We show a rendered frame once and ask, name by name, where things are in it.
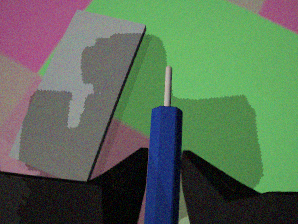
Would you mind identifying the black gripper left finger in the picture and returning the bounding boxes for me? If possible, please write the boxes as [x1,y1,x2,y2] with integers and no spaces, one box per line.
[0,148,149,224]

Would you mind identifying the blue stylus with grey tip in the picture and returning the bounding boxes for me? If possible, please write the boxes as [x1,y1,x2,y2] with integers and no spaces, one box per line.
[144,65,183,224]

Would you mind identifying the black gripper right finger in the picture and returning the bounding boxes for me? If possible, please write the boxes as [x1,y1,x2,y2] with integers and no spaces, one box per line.
[180,150,298,224]

